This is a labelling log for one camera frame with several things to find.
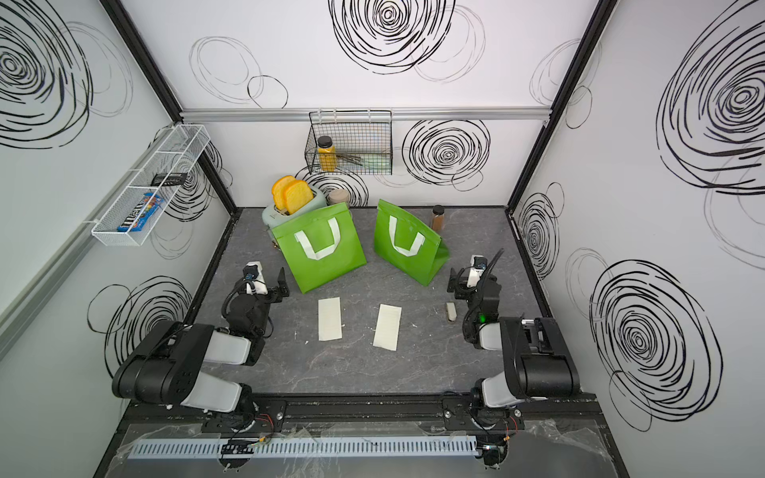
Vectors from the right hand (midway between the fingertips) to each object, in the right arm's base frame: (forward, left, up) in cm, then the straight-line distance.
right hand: (473, 270), depth 91 cm
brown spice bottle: (+24, +8, -3) cm, 26 cm away
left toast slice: (+21, +63, +13) cm, 67 cm away
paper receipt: (-11, +45, -13) cm, 48 cm away
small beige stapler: (-11, +7, -7) cm, 14 cm away
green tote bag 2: (+5, +21, +6) cm, 22 cm away
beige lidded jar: (+35, +47, -3) cm, 59 cm away
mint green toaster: (+14, +64, +7) cm, 66 cm away
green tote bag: (+3, +46, +6) cm, 47 cm away
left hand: (-4, +63, +4) cm, 63 cm away
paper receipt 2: (-15, +26, -9) cm, 31 cm away
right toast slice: (+22, +57, +10) cm, 62 cm away
